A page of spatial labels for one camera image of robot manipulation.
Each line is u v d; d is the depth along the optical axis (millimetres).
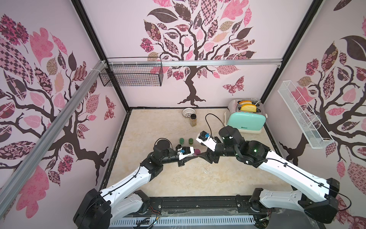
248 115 967
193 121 1035
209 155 560
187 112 1138
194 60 923
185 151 588
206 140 549
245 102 974
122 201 455
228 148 537
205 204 762
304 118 788
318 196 384
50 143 519
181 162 647
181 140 976
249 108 945
